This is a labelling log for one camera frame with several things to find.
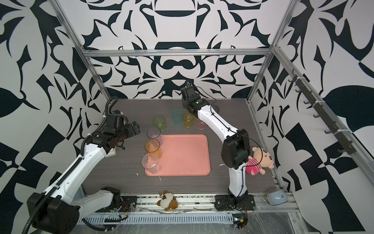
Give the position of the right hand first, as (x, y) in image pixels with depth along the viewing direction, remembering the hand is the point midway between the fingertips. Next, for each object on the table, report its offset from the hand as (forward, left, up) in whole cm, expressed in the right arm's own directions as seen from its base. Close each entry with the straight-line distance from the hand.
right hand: (192, 95), depth 88 cm
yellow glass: (-1, +3, -23) cm, 23 cm away
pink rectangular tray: (-25, +6, -28) cm, 38 cm away
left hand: (-18, +33, -4) cm, 38 cm away
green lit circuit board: (-60, -22, -28) cm, 69 cm away
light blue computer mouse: (-51, -38, -19) cm, 66 cm away
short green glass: (-4, +22, -21) cm, 31 cm away
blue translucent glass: (-18, +22, -11) cm, 31 cm away
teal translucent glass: (-2, +10, -16) cm, 19 cm away
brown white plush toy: (-51, +14, -23) cm, 58 cm away
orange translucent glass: (-24, +23, -16) cm, 37 cm away
